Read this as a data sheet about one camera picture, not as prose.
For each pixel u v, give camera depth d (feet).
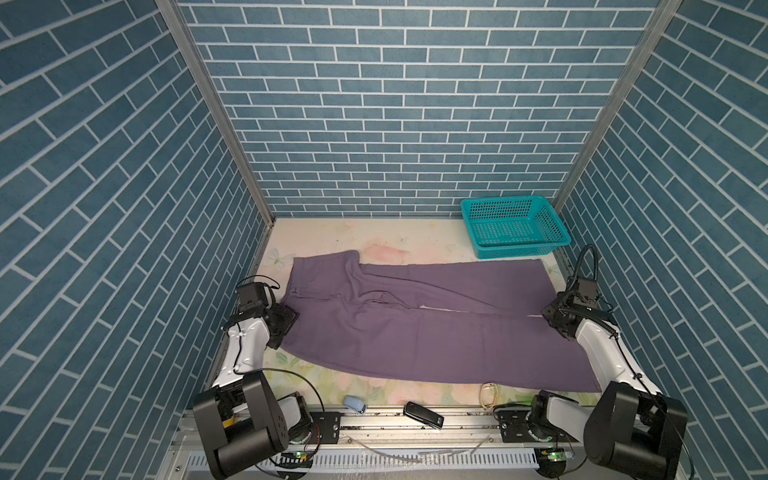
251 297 2.21
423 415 2.40
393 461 2.53
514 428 2.41
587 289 2.18
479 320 3.05
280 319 2.53
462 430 2.47
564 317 2.06
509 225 3.92
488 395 2.59
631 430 1.32
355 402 2.44
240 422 1.44
